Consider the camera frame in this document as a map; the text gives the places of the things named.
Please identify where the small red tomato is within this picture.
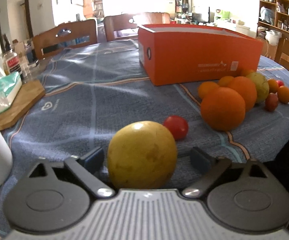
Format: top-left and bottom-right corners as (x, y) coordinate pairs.
(163, 115), (189, 140)

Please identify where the large yellow round fruit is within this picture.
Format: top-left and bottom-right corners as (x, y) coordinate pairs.
(107, 121), (178, 189)

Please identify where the large front orange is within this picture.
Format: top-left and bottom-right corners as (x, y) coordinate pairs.
(200, 87), (245, 132)

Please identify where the large orange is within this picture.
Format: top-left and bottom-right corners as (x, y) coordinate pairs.
(228, 76), (257, 112)
(200, 87), (245, 132)

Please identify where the small tangerine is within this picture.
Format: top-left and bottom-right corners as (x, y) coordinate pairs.
(197, 81), (219, 99)
(277, 86), (289, 104)

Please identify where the small dark red fruit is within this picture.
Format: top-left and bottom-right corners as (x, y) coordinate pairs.
(265, 93), (279, 112)

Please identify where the green yellow round fruit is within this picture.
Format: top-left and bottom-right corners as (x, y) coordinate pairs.
(253, 73), (269, 103)

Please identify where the blue plaid tablecloth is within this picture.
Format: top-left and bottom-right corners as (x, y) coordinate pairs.
(0, 40), (289, 239)

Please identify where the wooden cutting board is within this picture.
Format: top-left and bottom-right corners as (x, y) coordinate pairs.
(0, 80), (46, 131)

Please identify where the green tissue pack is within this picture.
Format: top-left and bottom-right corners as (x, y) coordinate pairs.
(0, 72), (22, 114)

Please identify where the orange cardboard box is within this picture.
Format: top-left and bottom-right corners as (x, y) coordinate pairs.
(138, 24), (263, 86)

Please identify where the glass jar red label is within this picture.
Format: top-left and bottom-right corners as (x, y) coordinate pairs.
(2, 49), (22, 75)

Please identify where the wooden chair left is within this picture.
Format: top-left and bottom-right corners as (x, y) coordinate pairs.
(32, 19), (98, 60)

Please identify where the wooden chair middle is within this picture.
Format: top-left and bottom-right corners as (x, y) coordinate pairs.
(103, 14), (137, 42)

